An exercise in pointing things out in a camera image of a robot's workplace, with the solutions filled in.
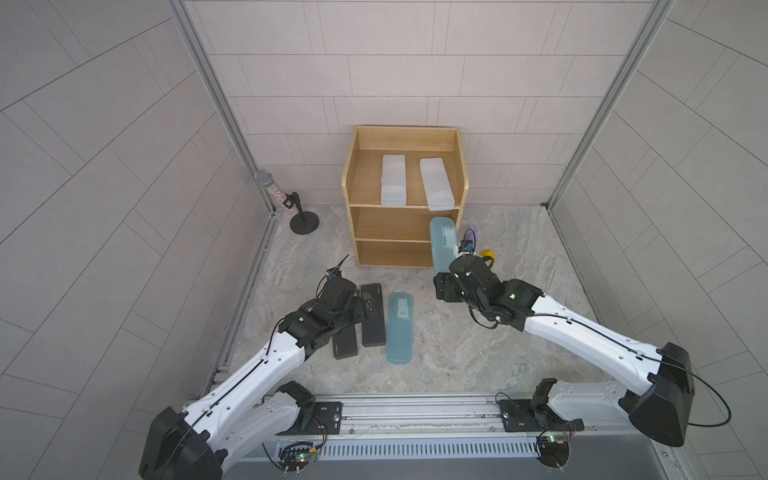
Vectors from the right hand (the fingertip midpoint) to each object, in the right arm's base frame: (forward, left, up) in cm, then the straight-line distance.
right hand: (441, 281), depth 77 cm
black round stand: (+37, +46, -12) cm, 60 cm away
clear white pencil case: (+19, +11, +17) cm, 27 cm away
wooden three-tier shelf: (+15, +10, +1) cm, 18 cm away
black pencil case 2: (-3, +19, -14) cm, 24 cm away
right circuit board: (-36, -22, -18) cm, 46 cm away
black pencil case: (-9, +27, -15) cm, 32 cm away
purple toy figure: (+29, -17, -16) cm, 37 cm away
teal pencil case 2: (+8, -1, +7) cm, 11 cm away
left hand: (-2, +20, -6) cm, 21 cm away
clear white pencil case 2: (+18, -1, +16) cm, 24 cm away
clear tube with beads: (+29, +47, +15) cm, 57 cm away
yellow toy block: (+19, -20, -15) cm, 32 cm away
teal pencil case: (-5, +12, -16) cm, 20 cm away
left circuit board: (-33, +37, -17) cm, 53 cm away
